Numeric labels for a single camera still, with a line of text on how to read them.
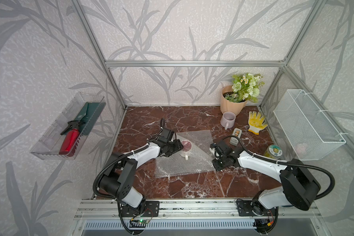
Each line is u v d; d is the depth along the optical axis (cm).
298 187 43
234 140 98
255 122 111
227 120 101
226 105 104
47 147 58
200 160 91
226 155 67
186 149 87
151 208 73
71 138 59
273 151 86
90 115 74
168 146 76
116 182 44
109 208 75
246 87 94
